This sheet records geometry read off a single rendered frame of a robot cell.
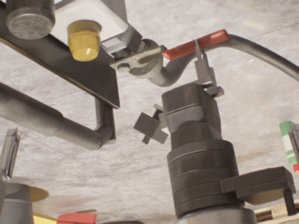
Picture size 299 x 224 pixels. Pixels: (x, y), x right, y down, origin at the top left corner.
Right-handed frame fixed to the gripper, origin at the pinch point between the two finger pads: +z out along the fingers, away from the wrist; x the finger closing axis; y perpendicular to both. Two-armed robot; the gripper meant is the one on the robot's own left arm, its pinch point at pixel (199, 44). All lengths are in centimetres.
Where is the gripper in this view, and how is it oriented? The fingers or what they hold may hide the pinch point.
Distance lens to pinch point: 58.6
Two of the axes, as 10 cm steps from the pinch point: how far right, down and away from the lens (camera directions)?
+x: 4.6, 3.0, 8.4
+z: -1.4, -9.1, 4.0
